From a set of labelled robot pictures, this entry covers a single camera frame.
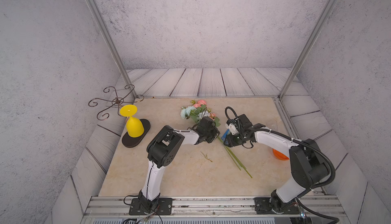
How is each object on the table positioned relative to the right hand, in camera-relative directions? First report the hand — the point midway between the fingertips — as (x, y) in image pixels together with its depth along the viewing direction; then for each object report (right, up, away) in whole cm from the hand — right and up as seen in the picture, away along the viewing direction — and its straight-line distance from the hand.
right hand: (228, 142), depth 89 cm
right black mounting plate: (+13, -26, -17) cm, 34 cm away
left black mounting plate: (-33, -27, -17) cm, 46 cm away
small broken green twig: (-13, -9, +1) cm, 16 cm away
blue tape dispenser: (0, +5, +4) cm, 6 cm away
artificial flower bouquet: (-19, +18, +18) cm, 32 cm away
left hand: (-1, +4, +7) cm, 8 cm away
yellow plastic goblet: (-48, +10, -14) cm, 52 cm away
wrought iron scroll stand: (-58, +23, -13) cm, 64 cm away
